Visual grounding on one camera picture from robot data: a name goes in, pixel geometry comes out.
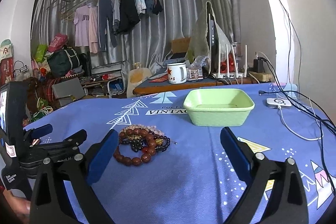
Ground black bead bracelet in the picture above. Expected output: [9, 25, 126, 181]
[119, 134, 148, 153]

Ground large brown bead bracelet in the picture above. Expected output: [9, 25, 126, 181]
[113, 127, 158, 167]

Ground dark purple bead bracelet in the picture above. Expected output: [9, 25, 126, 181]
[148, 130, 172, 154]

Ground left hand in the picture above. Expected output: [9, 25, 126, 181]
[1, 186, 31, 223]

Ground grey box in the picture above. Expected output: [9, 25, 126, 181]
[52, 78, 85, 107]

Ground small cluttered low table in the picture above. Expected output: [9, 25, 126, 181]
[79, 73, 125, 98]

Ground dark green duffel bag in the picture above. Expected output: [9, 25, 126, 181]
[47, 48, 80, 77]

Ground green shopping bag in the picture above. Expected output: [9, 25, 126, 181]
[34, 44, 49, 63]

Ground white round-button remote device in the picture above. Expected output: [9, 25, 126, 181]
[266, 98, 292, 109]

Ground red pink bag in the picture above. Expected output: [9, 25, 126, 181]
[48, 34, 68, 53]

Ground blue patterned tablecloth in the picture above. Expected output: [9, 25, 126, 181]
[31, 84, 335, 223]

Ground wooden side desk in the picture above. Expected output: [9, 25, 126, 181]
[133, 77, 257, 96]

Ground red envelope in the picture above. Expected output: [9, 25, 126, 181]
[149, 75, 168, 83]

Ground green plastic tray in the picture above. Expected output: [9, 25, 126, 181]
[183, 88, 255, 127]

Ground white enamel star mug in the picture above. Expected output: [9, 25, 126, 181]
[167, 63, 187, 84]

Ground pink t-shirt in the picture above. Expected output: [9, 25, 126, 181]
[73, 6, 89, 47]

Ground light pink garment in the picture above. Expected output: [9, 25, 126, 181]
[89, 7, 98, 54]

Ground white wifi router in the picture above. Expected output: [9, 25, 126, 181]
[211, 43, 248, 79]

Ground black power adapter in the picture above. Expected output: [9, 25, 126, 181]
[253, 57, 265, 73]

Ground black hanging jacket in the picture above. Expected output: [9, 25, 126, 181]
[118, 0, 140, 34]

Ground grey curtain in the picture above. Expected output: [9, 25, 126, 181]
[30, 0, 235, 71]

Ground clear plastic snack bag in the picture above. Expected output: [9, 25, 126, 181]
[187, 56, 210, 81]

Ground blue jeans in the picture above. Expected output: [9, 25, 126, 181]
[98, 0, 117, 52]

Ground cardboard box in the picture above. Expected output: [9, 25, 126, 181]
[171, 38, 191, 54]

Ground white blue hanging shirt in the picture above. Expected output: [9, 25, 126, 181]
[134, 0, 147, 15]

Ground monitor under dotted cloth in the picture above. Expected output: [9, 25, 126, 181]
[185, 1, 230, 74]

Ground white charging cable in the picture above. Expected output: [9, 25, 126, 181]
[277, 105, 324, 142]

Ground black cable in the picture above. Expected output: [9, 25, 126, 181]
[258, 56, 336, 196]

